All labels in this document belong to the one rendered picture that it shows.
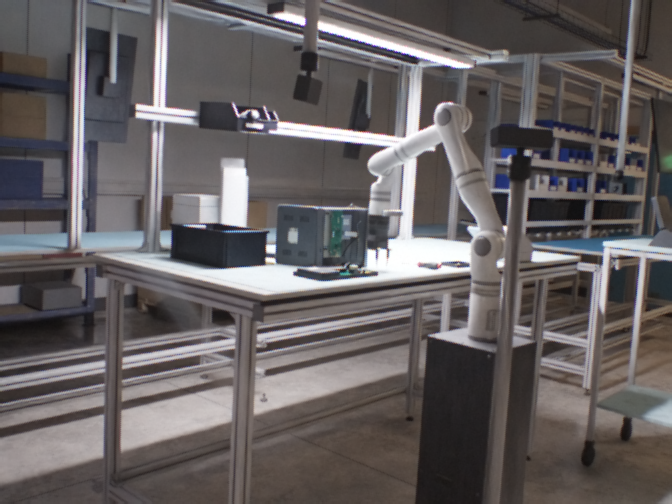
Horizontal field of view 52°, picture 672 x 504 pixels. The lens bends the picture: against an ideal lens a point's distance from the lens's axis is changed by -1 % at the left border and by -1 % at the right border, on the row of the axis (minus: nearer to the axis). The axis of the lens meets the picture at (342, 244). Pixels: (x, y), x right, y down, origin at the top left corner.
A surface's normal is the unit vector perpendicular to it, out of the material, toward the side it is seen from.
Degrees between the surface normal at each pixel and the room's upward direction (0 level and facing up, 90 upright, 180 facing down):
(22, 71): 90
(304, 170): 90
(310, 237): 90
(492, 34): 90
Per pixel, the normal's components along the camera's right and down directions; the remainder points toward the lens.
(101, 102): 0.75, 0.24
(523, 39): -0.67, 0.04
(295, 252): -0.35, 0.07
